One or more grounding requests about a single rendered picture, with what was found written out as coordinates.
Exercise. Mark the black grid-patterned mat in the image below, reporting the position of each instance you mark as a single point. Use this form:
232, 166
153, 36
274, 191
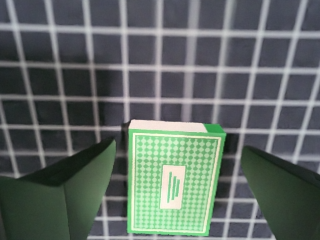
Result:
74, 73

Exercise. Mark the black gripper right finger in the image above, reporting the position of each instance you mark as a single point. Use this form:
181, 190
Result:
287, 194

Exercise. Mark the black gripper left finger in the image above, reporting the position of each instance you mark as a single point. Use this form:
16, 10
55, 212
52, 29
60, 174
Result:
60, 201

